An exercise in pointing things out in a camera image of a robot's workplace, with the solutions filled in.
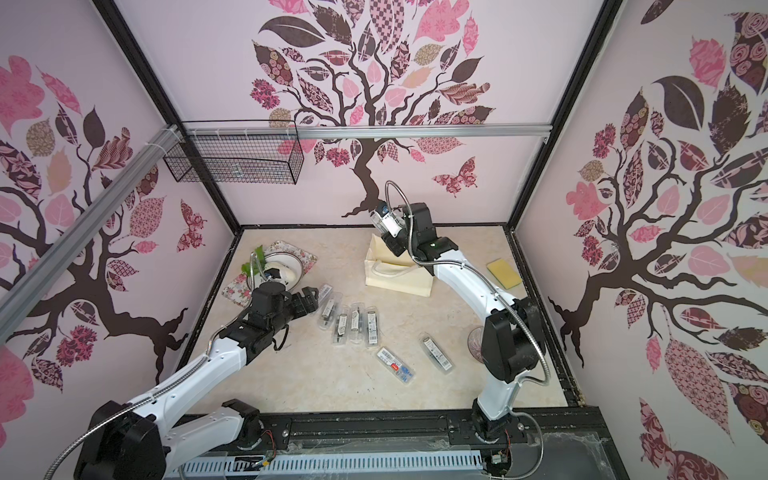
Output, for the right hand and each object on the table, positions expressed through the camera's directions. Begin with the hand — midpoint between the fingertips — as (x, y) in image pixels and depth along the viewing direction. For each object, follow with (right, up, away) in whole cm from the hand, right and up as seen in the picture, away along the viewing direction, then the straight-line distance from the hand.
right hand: (394, 222), depth 85 cm
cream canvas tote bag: (-2, -14, +5) cm, 15 cm away
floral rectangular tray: (-54, -22, +15) cm, 60 cm away
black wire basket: (-51, +24, +10) cm, 57 cm away
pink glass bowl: (+24, -36, +2) cm, 43 cm away
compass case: (+12, -38, 0) cm, 40 cm away
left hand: (-25, -23, 0) cm, 34 cm away
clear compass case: (-21, -28, +9) cm, 36 cm away
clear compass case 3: (-7, -32, +5) cm, 33 cm away
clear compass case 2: (-11, -31, +6) cm, 34 cm away
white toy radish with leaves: (-48, -13, +18) cm, 53 cm away
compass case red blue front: (+3, -43, -2) cm, 43 cm away
